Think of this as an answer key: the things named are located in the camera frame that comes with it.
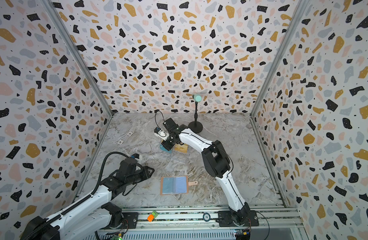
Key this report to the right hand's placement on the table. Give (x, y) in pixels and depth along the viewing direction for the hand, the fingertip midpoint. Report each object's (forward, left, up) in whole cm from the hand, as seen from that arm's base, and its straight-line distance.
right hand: (163, 142), depth 93 cm
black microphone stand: (+19, -20, -7) cm, 28 cm away
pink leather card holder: (-23, -9, -9) cm, 26 cm away
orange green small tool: (-39, +1, -6) cm, 40 cm away
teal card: (-1, +1, -4) cm, 4 cm away
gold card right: (-2, -12, -3) cm, 12 cm away
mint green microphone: (+14, -21, +24) cm, 35 cm away
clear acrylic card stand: (-4, -8, -9) cm, 13 cm away
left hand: (-17, +2, 0) cm, 17 cm away
